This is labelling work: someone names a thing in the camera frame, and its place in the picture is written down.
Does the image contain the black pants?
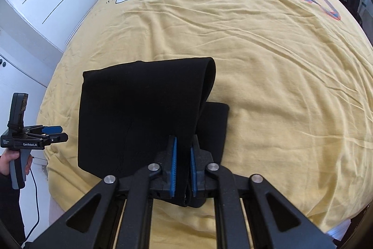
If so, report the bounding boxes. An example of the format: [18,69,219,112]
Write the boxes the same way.
[77,56,231,209]

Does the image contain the person's left forearm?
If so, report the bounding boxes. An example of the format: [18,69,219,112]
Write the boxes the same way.
[0,172,26,246]

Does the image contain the person's left hand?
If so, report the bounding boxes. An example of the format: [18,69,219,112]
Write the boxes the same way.
[0,151,33,177]

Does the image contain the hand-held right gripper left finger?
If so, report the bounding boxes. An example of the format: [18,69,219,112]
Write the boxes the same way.
[22,135,178,249]

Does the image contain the black cable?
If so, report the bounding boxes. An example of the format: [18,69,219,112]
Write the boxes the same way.
[22,169,40,246]

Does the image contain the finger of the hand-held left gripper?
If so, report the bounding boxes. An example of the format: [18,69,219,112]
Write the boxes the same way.
[25,126,62,136]
[44,133,69,146]

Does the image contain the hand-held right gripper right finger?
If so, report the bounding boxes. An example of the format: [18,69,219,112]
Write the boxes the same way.
[190,135,338,249]

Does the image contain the yellow printed bed cover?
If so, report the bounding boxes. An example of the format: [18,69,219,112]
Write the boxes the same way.
[36,0,373,249]

